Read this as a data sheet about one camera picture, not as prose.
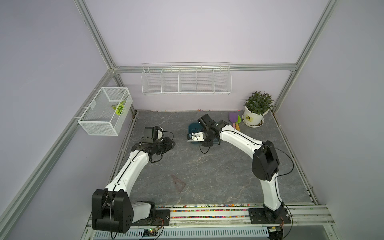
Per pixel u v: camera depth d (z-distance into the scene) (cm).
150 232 72
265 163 52
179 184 85
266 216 65
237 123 112
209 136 76
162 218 75
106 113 83
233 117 116
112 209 40
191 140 80
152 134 65
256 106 99
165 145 74
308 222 74
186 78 99
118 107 81
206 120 72
